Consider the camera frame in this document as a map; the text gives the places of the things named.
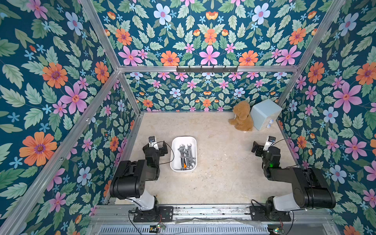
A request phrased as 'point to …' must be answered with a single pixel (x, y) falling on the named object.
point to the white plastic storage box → (175, 142)
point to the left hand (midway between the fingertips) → (156, 141)
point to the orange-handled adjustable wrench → (182, 148)
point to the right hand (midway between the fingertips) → (262, 141)
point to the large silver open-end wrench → (189, 147)
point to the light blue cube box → (264, 114)
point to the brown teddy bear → (242, 120)
